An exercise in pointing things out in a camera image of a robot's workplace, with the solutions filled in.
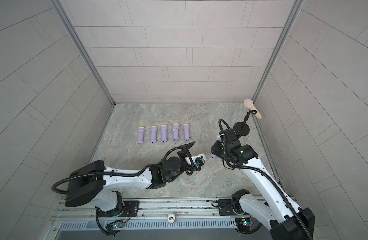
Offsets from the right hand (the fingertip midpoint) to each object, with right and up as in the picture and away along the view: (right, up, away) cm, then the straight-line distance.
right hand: (212, 148), depth 77 cm
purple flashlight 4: (-14, +6, +22) cm, 26 cm away
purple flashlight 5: (+1, +8, -16) cm, 18 cm away
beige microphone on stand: (+20, +24, +2) cm, 31 cm away
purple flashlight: (-43, +4, +18) cm, 47 cm away
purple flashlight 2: (-28, +6, +19) cm, 35 cm away
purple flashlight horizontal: (-35, +5, +19) cm, 40 cm away
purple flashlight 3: (-21, +7, +20) cm, 30 cm away
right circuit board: (+13, -33, -9) cm, 37 cm away
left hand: (-6, +1, -4) cm, 7 cm away
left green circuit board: (-44, -31, -12) cm, 56 cm away
